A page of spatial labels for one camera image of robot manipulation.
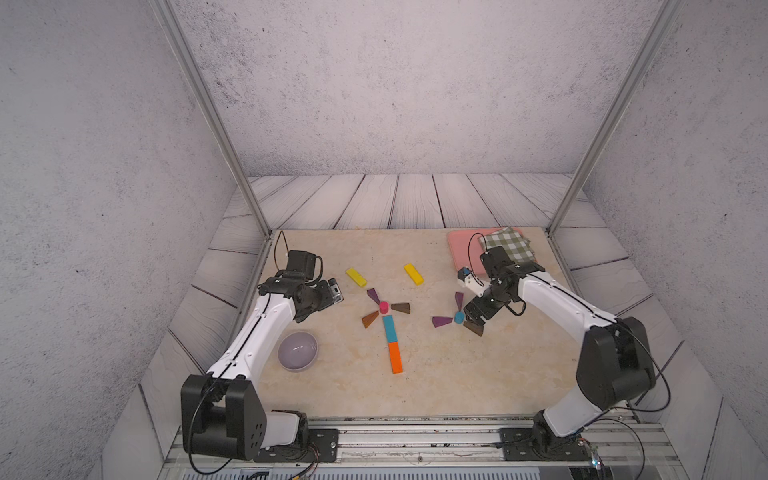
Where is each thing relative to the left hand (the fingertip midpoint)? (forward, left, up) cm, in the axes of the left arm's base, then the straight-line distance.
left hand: (333, 299), depth 85 cm
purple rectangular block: (+8, -38, -12) cm, 41 cm away
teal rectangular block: (-2, -16, -14) cm, 21 cm away
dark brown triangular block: (-3, -42, -13) cm, 44 cm away
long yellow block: (+18, -4, -14) cm, 23 cm away
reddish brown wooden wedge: (+1, -9, -13) cm, 16 cm away
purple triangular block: (+10, -10, -13) cm, 19 cm away
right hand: (-1, -43, -4) cm, 43 cm away
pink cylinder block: (+4, -14, -12) cm, 19 cm away
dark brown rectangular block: (+4, -19, -12) cm, 23 cm away
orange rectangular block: (-11, -17, -15) cm, 25 cm away
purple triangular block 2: (0, -32, -13) cm, 34 cm away
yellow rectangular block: (+19, -24, -14) cm, 33 cm away
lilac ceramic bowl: (-9, +11, -13) cm, 19 cm away
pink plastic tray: (+7, -37, +11) cm, 39 cm away
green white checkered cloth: (+30, -64, -13) cm, 72 cm away
